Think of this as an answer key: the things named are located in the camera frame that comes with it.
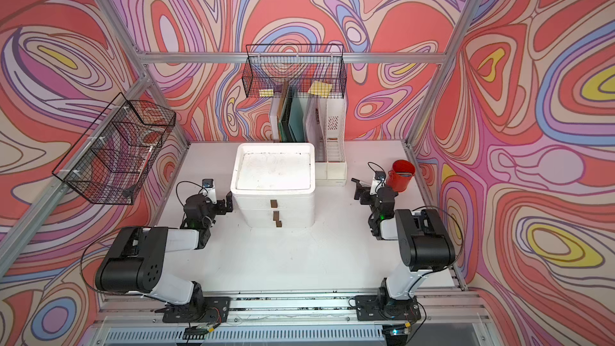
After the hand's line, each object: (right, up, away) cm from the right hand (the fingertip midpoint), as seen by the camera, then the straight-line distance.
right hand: (369, 187), depth 96 cm
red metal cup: (+12, +4, -1) cm, 13 cm away
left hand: (-60, -2, -3) cm, 60 cm away
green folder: (-30, +28, +2) cm, 41 cm away
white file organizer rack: (-17, +26, +6) cm, 31 cm away
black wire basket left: (-88, +9, -22) cm, 91 cm away
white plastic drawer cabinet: (-36, +3, -19) cm, 41 cm away
